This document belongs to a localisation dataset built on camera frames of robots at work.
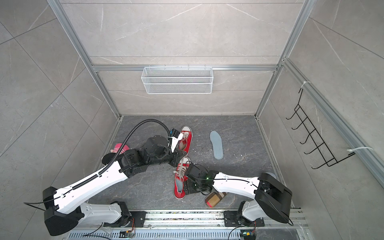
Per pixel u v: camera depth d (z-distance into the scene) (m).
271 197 0.42
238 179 0.49
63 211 0.39
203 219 0.75
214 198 0.78
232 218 0.73
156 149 0.49
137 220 0.73
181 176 0.80
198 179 0.62
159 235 0.70
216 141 1.04
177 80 1.01
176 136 0.58
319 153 0.63
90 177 0.42
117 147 0.95
